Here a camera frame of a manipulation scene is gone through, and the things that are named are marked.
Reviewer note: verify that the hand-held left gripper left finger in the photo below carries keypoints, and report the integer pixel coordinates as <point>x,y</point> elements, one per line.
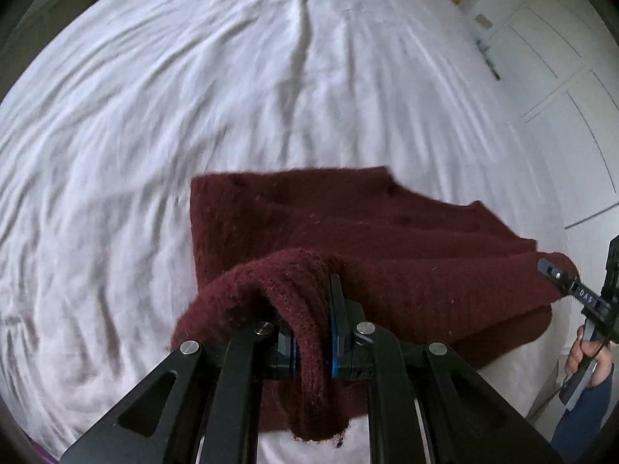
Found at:
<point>285,348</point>

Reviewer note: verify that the bed with white sheet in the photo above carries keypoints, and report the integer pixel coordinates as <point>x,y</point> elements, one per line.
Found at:
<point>193,82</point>

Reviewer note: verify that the maroon knitted sweater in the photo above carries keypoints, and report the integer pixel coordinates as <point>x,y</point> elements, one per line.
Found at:
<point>387,251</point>

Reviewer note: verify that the wooden nightstand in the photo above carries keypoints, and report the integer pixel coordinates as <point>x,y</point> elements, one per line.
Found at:
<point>488,58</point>

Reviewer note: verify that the white wardrobe doors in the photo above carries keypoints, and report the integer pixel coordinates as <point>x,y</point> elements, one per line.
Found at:
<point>556,82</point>

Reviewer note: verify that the purple object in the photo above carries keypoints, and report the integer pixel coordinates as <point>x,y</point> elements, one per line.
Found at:
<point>43,450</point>

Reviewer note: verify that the wall outlet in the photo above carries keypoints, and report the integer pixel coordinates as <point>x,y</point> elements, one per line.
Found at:
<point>483,21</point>

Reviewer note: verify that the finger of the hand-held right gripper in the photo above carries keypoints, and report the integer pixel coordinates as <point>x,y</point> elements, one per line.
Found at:
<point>556,275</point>

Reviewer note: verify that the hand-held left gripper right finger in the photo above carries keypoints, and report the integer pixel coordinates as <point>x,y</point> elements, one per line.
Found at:
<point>334,328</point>

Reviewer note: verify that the person's right hand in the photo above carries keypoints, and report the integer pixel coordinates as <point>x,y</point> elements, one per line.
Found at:
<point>574,357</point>

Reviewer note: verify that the person's right forearm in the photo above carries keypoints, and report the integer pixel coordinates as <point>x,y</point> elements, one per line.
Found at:
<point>580,415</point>

